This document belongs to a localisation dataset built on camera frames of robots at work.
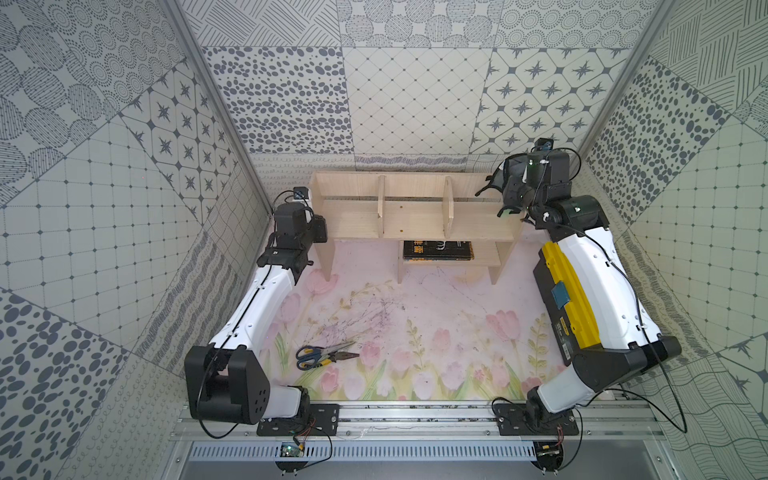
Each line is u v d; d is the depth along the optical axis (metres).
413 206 0.88
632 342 0.41
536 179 0.52
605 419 0.76
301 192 0.69
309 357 0.83
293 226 0.59
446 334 0.88
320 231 0.74
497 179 0.78
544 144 0.58
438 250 0.91
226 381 0.41
